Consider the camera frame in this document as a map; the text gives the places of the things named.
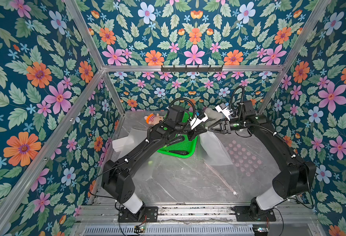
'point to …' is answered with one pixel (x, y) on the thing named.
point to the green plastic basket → (189, 146)
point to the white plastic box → (118, 144)
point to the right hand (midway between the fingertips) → (213, 126)
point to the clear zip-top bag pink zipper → (224, 182)
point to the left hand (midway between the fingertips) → (206, 128)
